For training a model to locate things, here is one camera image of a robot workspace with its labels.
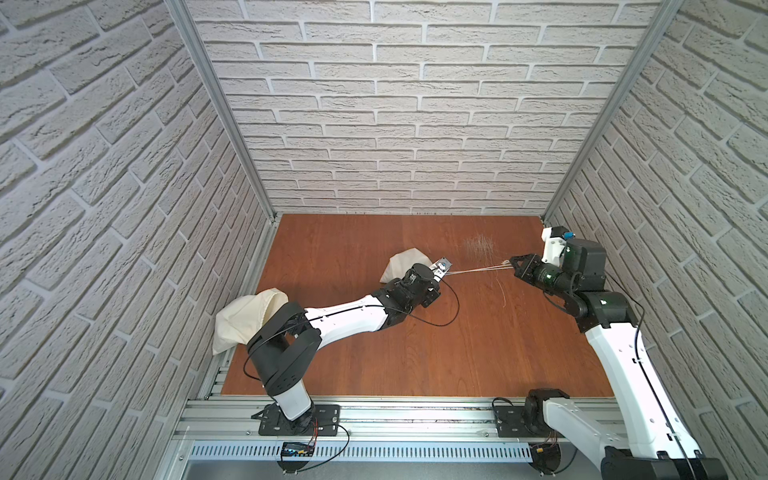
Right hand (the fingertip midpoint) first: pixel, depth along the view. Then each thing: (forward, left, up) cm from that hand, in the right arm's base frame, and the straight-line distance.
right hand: (506, 256), depth 72 cm
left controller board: (-34, +55, -30) cm, 71 cm away
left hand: (+7, +18, -13) cm, 23 cm away
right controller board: (-39, -5, -28) cm, 48 cm away
